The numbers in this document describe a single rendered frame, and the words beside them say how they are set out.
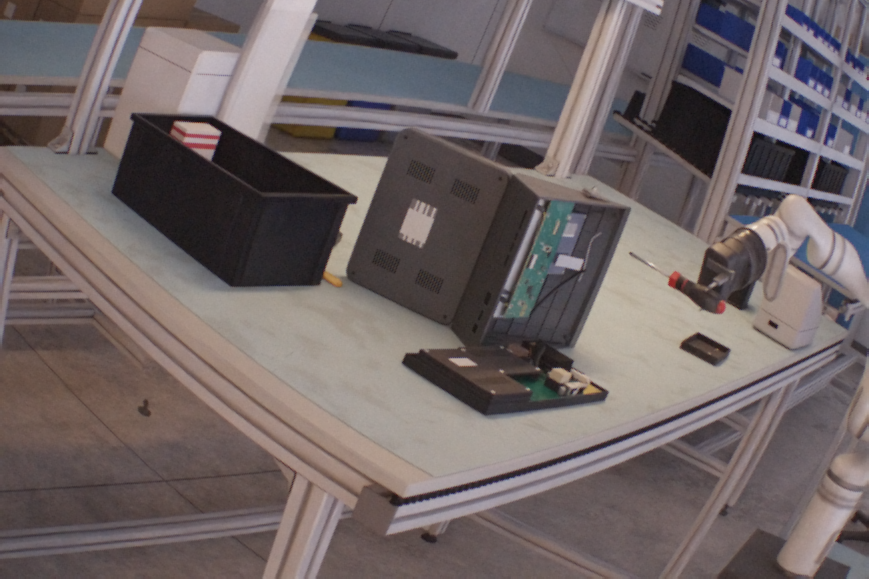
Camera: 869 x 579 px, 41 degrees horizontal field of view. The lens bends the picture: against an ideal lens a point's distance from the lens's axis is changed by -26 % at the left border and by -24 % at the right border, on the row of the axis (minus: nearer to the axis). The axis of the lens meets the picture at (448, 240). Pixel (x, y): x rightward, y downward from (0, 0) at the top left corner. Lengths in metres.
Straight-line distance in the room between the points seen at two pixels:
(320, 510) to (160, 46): 0.84
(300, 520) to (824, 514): 0.77
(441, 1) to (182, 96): 7.02
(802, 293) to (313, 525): 1.39
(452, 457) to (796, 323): 1.27
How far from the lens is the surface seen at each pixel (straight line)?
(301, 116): 3.61
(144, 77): 2.03
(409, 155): 1.87
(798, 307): 2.60
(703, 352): 2.24
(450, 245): 1.86
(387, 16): 8.54
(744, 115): 4.50
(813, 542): 1.84
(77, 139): 1.99
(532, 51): 9.41
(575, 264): 1.94
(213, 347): 1.49
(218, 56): 1.97
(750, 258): 1.84
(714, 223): 4.54
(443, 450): 1.46
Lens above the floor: 1.52
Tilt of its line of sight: 13 degrees down
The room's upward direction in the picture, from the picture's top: 22 degrees clockwise
